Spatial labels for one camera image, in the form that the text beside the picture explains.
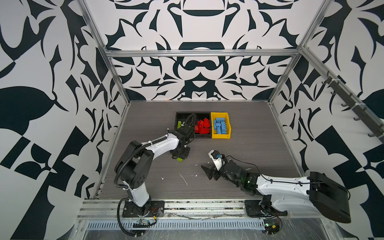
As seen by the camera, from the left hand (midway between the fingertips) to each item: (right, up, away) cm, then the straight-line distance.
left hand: (182, 152), depth 90 cm
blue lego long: (+24, +15, +11) cm, 31 cm away
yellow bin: (+22, +22, +15) cm, 34 cm away
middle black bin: (+13, +22, +26) cm, 36 cm away
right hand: (+14, -2, -11) cm, 18 cm away
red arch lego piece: (+13, +15, +11) cm, 23 cm away
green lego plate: (-2, -4, -3) cm, 5 cm away
